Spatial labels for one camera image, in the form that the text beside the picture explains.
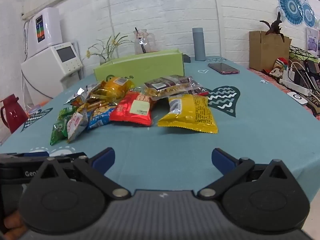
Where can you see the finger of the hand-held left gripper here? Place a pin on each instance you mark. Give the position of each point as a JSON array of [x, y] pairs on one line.
[[37, 154]]

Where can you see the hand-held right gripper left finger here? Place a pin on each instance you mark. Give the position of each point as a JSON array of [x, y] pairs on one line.
[[103, 158]]

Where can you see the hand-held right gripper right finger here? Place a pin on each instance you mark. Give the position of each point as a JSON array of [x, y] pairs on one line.
[[222, 158]]

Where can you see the green snack packet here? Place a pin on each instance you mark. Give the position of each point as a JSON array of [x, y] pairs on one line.
[[66, 113], [58, 133]]

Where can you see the blue cookie snack packet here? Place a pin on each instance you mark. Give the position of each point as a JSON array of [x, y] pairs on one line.
[[100, 120]]

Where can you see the white pink snack packet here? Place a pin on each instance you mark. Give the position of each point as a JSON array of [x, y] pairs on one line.
[[75, 127]]

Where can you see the yellow snack packet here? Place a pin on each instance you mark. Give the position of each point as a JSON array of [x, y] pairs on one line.
[[190, 115]]

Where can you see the shiny gold snack packet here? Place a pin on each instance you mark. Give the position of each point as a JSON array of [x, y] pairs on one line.
[[87, 97]]

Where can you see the dark red snack packet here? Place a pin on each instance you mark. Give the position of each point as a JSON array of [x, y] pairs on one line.
[[200, 90]]

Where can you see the orange snack packet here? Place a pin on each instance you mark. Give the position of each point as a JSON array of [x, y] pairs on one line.
[[117, 86]]

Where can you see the clear nut bar packet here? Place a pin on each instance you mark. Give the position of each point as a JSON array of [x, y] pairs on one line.
[[165, 86]]

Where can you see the green cardboard box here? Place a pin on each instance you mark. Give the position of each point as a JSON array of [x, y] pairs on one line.
[[150, 65]]

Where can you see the person's left hand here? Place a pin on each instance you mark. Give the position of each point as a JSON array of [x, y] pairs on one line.
[[12, 223]]

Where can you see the glass jar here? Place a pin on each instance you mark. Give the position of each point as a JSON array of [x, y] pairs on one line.
[[34, 110]]

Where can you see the red thermos jug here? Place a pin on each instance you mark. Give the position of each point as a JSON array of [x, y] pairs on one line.
[[12, 115]]

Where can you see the teal heart print tablecloth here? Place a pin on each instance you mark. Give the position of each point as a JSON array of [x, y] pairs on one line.
[[162, 140]]

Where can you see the white appliance with screen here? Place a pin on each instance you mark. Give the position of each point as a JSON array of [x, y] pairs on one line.
[[50, 65]]

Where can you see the white round charger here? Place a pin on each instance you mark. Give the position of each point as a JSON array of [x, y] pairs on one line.
[[297, 98]]

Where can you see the white power strip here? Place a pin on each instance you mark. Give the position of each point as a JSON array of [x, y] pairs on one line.
[[295, 86]]

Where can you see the plant in glass vase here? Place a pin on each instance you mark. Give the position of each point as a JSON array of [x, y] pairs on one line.
[[110, 56]]

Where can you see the small black box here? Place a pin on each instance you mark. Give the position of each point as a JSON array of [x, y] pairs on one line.
[[187, 58]]

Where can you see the colourful stuffed toy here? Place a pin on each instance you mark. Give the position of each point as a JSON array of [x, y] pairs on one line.
[[278, 67]]

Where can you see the grey blue bottle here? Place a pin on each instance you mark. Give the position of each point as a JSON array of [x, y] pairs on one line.
[[198, 45]]

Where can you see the brown cardboard bag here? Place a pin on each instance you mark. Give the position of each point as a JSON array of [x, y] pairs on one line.
[[265, 50]]

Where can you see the glass pitcher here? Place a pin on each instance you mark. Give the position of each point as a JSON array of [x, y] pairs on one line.
[[145, 42]]

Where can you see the white water purifier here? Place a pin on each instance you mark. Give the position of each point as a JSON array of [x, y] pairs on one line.
[[47, 27]]

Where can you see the dark purple plant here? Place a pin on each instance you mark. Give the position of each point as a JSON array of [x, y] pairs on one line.
[[273, 28]]

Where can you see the large blue paper fan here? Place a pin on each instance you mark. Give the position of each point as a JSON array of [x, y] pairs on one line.
[[291, 6]]

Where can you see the small blue paper fan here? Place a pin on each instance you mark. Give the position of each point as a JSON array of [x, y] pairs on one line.
[[308, 15]]

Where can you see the beige wall pipe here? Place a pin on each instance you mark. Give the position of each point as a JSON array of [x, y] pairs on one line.
[[25, 15]]

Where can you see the white wall conduit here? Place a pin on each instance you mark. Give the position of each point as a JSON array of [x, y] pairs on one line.
[[215, 17]]

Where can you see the wall photo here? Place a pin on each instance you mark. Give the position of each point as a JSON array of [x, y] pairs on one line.
[[312, 40]]

